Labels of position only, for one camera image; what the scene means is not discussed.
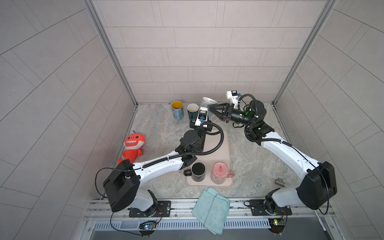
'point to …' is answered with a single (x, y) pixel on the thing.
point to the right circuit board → (277, 225)
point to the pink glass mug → (220, 172)
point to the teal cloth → (212, 209)
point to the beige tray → (222, 155)
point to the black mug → (197, 171)
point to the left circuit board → (147, 228)
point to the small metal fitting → (280, 182)
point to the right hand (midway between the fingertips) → (211, 112)
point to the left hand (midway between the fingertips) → (208, 107)
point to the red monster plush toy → (133, 143)
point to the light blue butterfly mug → (177, 106)
